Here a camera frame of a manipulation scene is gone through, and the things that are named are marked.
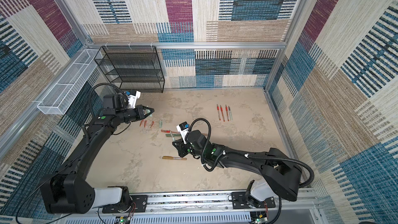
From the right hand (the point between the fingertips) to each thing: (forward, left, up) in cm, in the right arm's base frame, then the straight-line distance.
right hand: (175, 145), depth 77 cm
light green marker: (+13, +5, -14) cm, 20 cm away
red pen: (+33, -25, -14) cm, 44 cm away
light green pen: (+27, -33, -13) cm, 45 cm away
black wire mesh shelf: (+57, +33, +4) cm, 66 cm away
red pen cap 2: (+23, +23, -13) cm, 35 cm away
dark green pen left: (+13, +4, -14) cm, 20 cm away
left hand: (+15, +10, +11) cm, 21 cm away
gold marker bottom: (-1, +2, -14) cm, 14 cm away
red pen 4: (+16, +9, -14) cm, 23 cm away
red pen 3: (+32, -31, -14) cm, 47 cm away
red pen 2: (+32, -27, -14) cm, 44 cm away
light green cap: (+21, +13, -13) cm, 27 cm away
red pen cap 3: (+23, +18, -13) cm, 32 cm away
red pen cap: (+23, +26, -14) cm, 37 cm away
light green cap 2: (+11, +11, +10) cm, 19 cm away
